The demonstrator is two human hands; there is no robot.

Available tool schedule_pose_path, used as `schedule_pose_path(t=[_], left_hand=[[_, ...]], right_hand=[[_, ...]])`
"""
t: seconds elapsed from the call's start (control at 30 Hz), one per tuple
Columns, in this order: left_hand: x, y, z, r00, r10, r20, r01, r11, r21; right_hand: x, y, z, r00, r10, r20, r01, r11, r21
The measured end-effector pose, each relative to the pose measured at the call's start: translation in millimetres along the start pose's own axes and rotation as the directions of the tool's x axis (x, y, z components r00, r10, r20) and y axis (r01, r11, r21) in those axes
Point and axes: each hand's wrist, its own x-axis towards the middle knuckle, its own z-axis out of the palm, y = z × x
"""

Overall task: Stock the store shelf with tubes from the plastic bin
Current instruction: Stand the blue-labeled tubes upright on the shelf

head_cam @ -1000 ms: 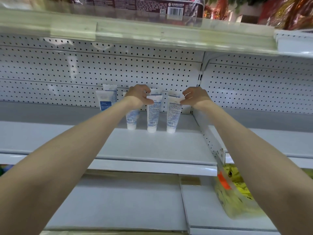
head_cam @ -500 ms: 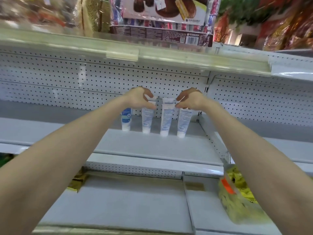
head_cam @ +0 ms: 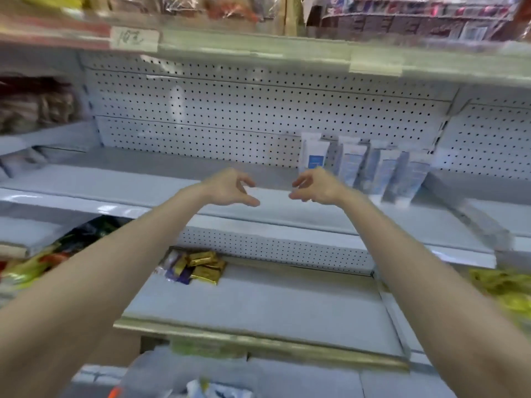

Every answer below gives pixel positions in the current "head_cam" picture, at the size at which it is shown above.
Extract gold snack packet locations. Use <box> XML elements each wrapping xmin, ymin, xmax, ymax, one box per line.
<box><xmin>190</xmin><ymin>265</ymin><xmax>228</xmax><ymax>286</ymax></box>
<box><xmin>186</xmin><ymin>250</ymin><xmax>218</xmax><ymax>268</ymax></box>

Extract blue snack packet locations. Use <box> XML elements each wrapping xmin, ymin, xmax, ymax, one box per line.
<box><xmin>165</xmin><ymin>265</ymin><xmax>191</xmax><ymax>285</ymax></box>

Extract brown wrapped goods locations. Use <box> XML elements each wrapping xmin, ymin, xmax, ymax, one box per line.
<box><xmin>0</xmin><ymin>74</ymin><xmax>80</xmax><ymax>135</ymax></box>

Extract clear plastic storage bin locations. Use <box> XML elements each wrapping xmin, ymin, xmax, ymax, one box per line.
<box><xmin>108</xmin><ymin>345</ymin><xmax>258</xmax><ymax>398</ymax></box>

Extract black green chips bag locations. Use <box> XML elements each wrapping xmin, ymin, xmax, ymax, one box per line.
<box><xmin>54</xmin><ymin>215</ymin><xmax>132</xmax><ymax>261</ymax></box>

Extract person's right forearm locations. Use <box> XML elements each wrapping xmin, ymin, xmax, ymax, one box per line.
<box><xmin>338</xmin><ymin>190</ymin><xmax>531</xmax><ymax>398</ymax></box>

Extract yellow snack bag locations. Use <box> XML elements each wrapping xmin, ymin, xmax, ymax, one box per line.
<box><xmin>468</xmin><ymin>267</ymin><xmax>531</xmax><ymax>328</ymax></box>

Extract person's left forearm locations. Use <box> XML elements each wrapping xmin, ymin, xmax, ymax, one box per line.
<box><xmin>0</xmin><ymin>184</ymin><xmax>216</xmax><ymax>398</ymax></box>

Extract person's right hand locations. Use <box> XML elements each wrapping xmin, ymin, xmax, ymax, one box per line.
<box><xmin>287</xmin><ymin>166</ymin><xmax>348</xmax><ymax>207</ymax></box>

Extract group of blue-labelled white tubes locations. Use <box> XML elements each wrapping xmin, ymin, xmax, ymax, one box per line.
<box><xmin>297</xmin><ymin>131</ymin><xmax>434</xmax><ymax>208</ymax></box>

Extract white paper price tag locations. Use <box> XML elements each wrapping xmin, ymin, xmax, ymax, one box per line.
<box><xmin>110</xmin><ymin>27</ymin><xmax>160</xmax><ymax>53</ymax></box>

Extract brown cardboard sheet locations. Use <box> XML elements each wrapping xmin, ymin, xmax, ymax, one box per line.
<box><xmin>81</xmin><ymin>325</ymin><xmax>144</xmax><ymax>368</ymax></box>

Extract person's left hand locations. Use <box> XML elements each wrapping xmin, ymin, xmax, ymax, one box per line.
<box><xmin>200</xmin><ymin>166</ymin><xmax>262</xmax><ymax>210</ymax></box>

